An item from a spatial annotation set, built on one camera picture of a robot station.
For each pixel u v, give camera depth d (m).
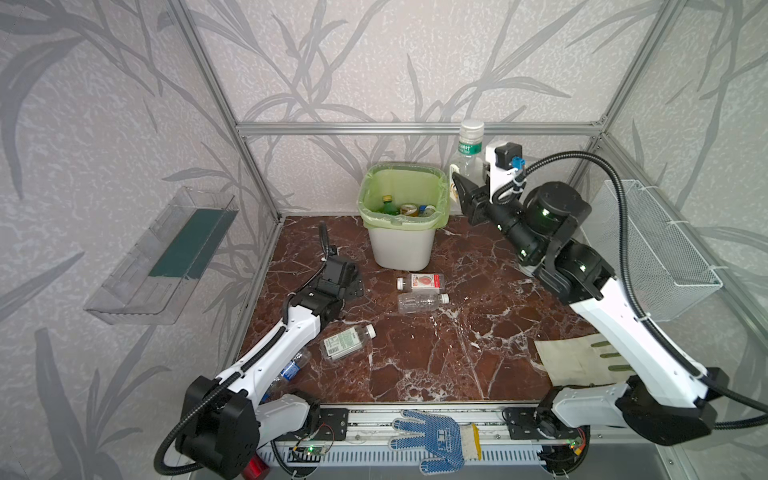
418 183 0.98
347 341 0.84
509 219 0.46
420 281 0.96
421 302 0.91
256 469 0.66
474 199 0.47
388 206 1.02
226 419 0.39
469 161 0.51
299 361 0.81
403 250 0.94
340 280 0.62
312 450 0.71
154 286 0.63
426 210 0.98
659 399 0.40
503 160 0.42
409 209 0.96
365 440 0.72
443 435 0.72
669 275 0.60
